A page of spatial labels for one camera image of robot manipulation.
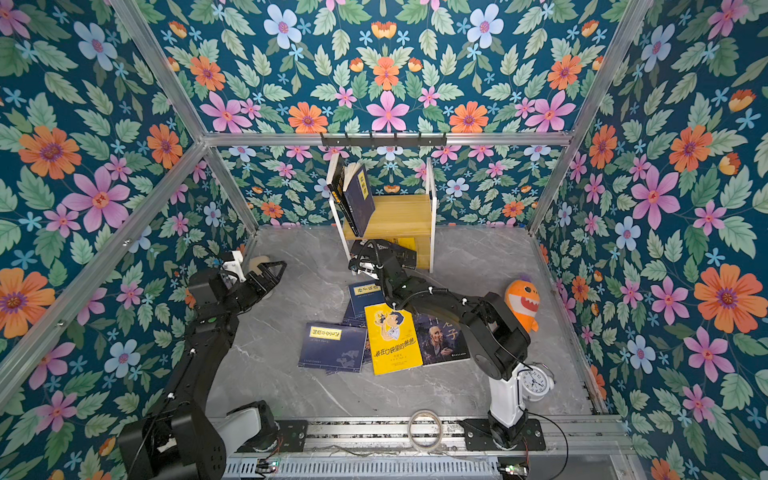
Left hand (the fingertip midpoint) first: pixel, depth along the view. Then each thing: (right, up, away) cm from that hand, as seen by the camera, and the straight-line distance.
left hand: (279, 262), depth 77 cm
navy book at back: (+19, -11, +20) cm, 30 cm away
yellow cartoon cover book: (+30, -23, +10) cm, 40 cm away
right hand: (+29, +4, +13) cm, 32 cm away
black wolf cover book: (+34, +1, +16) cm, 38 cm away
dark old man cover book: (+44, -24, +11) cm, 51 cm away
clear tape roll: (+37, -45, -6) cm, 59 cm away
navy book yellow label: (+20, +19, +7) cm, 28 cm away
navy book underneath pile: (+13, -25, +9) cm, 29 cm away
